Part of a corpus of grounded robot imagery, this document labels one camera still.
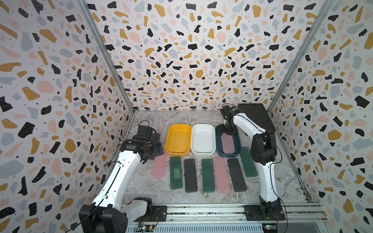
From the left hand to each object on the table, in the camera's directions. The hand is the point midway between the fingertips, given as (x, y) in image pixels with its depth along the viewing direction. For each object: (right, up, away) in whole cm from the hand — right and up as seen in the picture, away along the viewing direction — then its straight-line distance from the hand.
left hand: (155, 152), depth 79 cm
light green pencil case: (+10, -14, +8) cm, 19 cm away
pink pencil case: (-1, -11, +13) cm, 17 cm away
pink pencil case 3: (+43, +2, +16) cm, 46 cm away
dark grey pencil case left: (+19, -16, +7) cm, 26 cm away
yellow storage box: (+10, +3, +23) cm, 25 cm away
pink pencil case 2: (+38, -15, +9) cm, 42 cm away
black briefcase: (+72, +24, +39) cm, 85 cm away
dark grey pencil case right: (+47, -17, +7) cm, 50 cm away
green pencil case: (+29, -16, +7) cm, 34 cm away
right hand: (+43, +8, +22) cm, 49 cm away
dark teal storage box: (+51, +3, +21) cm, 55 cm away
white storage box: (+27, +3, +22) cm, 35 cm away
